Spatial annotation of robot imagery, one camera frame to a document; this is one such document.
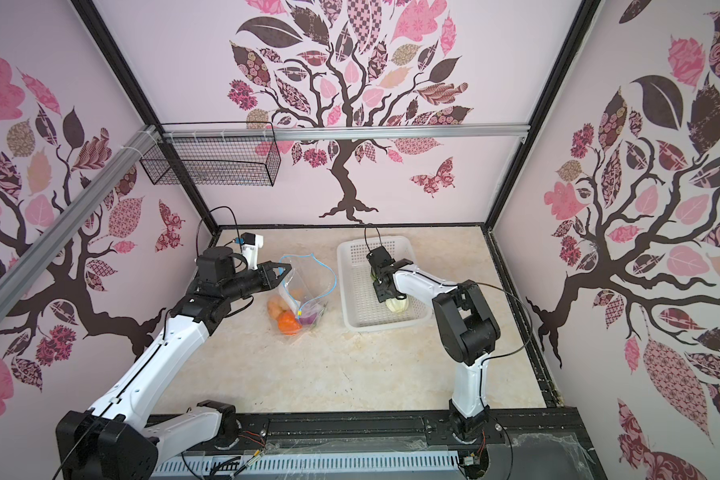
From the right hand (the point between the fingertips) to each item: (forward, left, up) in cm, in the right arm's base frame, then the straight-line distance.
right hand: (393, 285), depth 97 cm
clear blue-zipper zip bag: (-12, +27, +12) cm, 32 cm away
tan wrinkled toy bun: (-10, +37, +3) cm, 39 cm away
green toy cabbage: (-9, -1, +3) cm, 10 cm away
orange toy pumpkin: (-14, +33, +1) cm, 36 cm away
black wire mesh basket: (+32, +48, +30) cm, 65 cm away
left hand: (-9, +28, +21) cm, 36 cm away
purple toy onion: (-15, +26, +5) cm, 30 cm away
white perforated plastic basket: (-7, +10, -3) cm, 13 cm away
